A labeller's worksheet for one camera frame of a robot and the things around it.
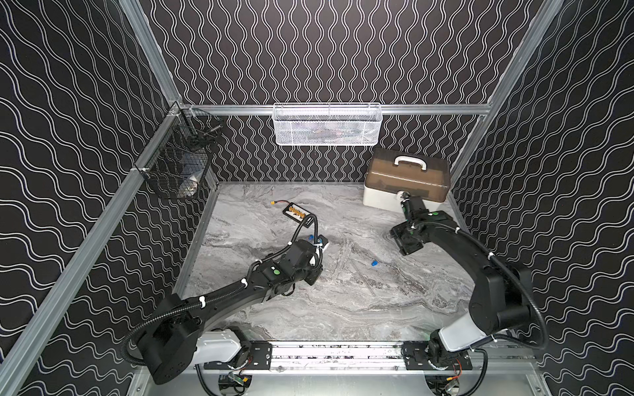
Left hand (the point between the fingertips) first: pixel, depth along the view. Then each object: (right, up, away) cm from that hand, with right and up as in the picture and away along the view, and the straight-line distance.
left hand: (318, 257), depth 82 cm
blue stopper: (+22, -5, +12) cm, 26 cm away
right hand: (+27, +5, +7) cm, 28 cm away
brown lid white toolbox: (+29, +31, +14) cm, 45 cm away
